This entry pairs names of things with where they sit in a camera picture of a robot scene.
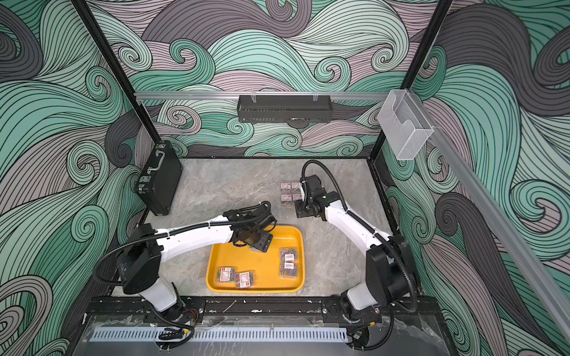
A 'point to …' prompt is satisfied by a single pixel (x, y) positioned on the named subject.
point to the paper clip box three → (295, 185)
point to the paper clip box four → (297, 196)
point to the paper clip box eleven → (285, 187)
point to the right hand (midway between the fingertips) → (300, 208)
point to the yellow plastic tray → (266, 265)
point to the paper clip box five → (286, 198)
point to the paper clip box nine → (288, 255)
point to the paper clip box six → (226, 274)
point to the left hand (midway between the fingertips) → (262, 238)
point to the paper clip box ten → (289, 268)
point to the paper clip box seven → (245, 279)
